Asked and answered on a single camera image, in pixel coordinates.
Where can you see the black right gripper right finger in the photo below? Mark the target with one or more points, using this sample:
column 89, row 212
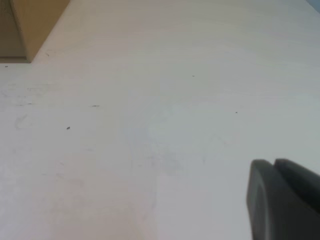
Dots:
column 304, row 182

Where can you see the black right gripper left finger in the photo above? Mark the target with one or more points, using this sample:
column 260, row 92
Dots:
column 275, row 211

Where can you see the lower brown cardboard shoebox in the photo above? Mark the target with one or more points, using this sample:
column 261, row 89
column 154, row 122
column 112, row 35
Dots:
column 25, row 26

